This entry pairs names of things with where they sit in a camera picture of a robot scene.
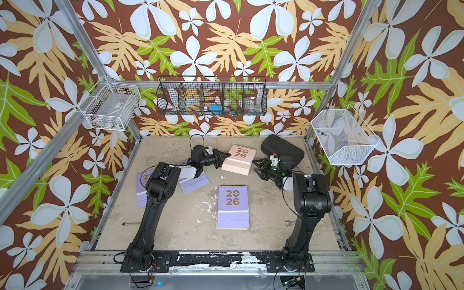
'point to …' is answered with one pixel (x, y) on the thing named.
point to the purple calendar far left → (141, 182)
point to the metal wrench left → (125, 223)
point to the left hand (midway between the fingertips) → (232, 152)
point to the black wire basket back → (212, 95)
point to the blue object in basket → (215, 109)
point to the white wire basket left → (112, 106)
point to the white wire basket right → (344, 138)
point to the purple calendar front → (233, 207)
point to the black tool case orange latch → (270, 144)
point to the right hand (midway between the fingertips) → (253, 164)
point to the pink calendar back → (240, 159)
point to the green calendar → (231, 229)
